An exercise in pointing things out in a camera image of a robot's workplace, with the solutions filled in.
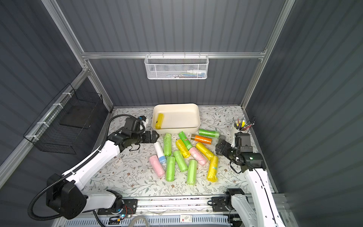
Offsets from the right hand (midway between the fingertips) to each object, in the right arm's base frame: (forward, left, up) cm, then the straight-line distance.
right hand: (225, 149), depth 75 cm
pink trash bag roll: (-1, +40, -15) cm, 43 cm away
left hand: (+8, +40, 0) cm, 40 cm away
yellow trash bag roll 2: (-7, +5, -16) cm, 18 cm away
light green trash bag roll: (+11, +34, -15) cm, 39 cm away
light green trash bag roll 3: (0, +24, -15) cm, 29 cm away
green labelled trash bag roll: (+15, +22, -15) cm, 30 cm away
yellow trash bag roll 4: (+4, +6, -15) cm, 17 cm away
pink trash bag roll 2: (+3, +14, -15) cm, 21 cm away
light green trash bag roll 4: (-7, +18, -16) cm, 24 cm away
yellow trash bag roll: (+32, +42, -15) cm, 55 cm away
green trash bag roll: (+21, +8, -15) cm, 27 cm away
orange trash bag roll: (+16, +11, -15) cm, 24 cm away
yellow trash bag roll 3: (+8, +23, -15) cm, 29 cm away
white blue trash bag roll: (+5, +38, -16) cm, 41 cm away
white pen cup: (+23, -15, -10) cm, 29 cm away
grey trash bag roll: (+19, -5, -17) cm, 26 cm away
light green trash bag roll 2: (-5, +30, -15) cm, 34 cm away
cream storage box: (+37, +28, -18) cm, 49 cm away
